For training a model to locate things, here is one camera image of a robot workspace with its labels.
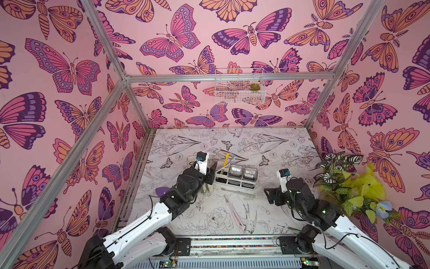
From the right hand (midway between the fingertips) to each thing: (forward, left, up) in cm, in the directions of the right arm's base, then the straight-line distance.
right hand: (272, 187), depth 77 cm
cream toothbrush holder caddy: (+7, +23, -5) cm, 25 cm away
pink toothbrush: (-13, +15, -14) cm, 24 cm away
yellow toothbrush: (+28, +20, -14) cm, 37 cm away
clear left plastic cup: (+16, +16, -13) cm, 25 cm away
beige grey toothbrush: (+2, +8, -14) cm, 16 cm away
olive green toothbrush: (+5, +32, -13) cm, 35 cm away
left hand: (+7, +27, +10) cm, 30 cm away
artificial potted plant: (-5, -28, +10) cm, 31 cm away
